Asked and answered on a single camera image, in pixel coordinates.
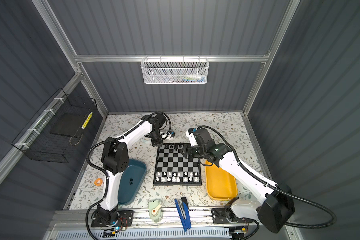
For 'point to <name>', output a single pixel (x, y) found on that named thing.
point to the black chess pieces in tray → (131, 180)
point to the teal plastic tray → (137, 170)
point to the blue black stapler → (183, 209)
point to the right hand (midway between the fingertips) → (184, 152)
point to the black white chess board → (172, 167)
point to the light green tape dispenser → (155, 210)
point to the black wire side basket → (55, 134)
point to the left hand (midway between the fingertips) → (157, 142)
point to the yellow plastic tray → (221, 185)
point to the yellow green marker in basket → (87, 120)
